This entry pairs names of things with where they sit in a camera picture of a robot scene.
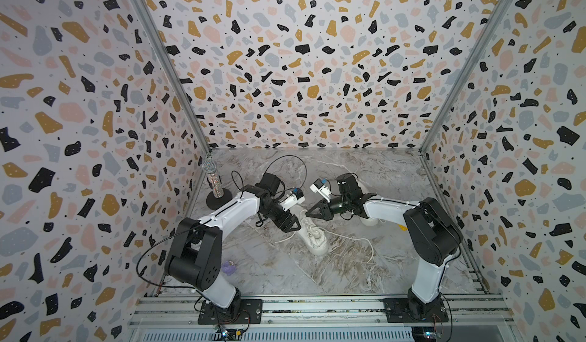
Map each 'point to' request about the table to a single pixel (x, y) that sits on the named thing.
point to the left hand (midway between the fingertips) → (296, 221)
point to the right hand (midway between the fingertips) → (309, 215)
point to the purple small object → (228, 269)
